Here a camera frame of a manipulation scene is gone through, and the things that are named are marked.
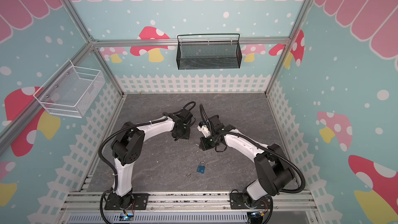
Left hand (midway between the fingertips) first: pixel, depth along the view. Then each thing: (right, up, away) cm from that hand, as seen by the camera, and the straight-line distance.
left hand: (184, 138), depth 96 cm
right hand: (+10, -2, -11) cm, 15 cm away
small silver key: (+4, -17, -14) cm, 22 cm away
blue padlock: (+11, -14, -12) cm, 21 cm away
